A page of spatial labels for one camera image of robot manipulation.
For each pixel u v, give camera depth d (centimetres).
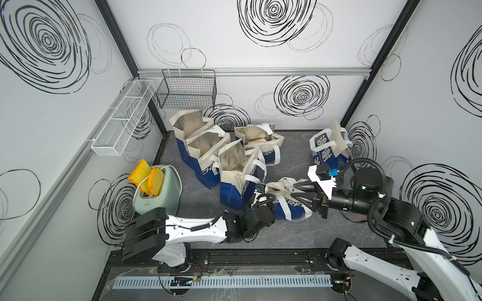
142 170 77
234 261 75
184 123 89
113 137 71
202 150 78
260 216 55
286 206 69
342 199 46
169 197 76
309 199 48
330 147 87
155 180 75
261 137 103
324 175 43
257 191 64
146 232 41
